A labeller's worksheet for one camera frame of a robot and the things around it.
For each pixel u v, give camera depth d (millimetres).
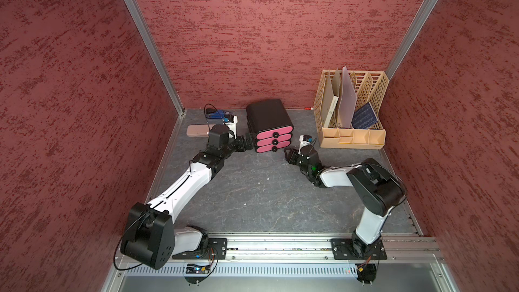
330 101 875
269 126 897
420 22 831
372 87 1006
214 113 1151
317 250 756
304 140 868
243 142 726
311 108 1225
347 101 1033
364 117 1023
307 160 741
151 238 402
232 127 741
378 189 497
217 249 744
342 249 739
